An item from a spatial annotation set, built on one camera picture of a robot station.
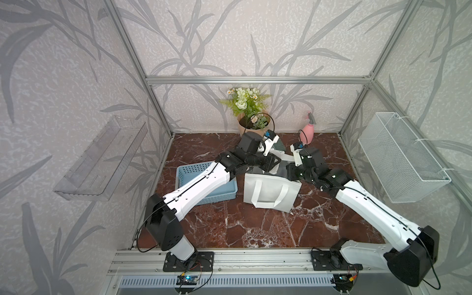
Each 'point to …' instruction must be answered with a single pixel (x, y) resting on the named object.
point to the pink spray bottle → (306, 134)
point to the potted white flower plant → (248, 105)
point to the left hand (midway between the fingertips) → (277, 158)
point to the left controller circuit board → (187, 280)
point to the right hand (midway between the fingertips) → (286, 165)
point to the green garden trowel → (279, 145)
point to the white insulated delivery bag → (270, 191)
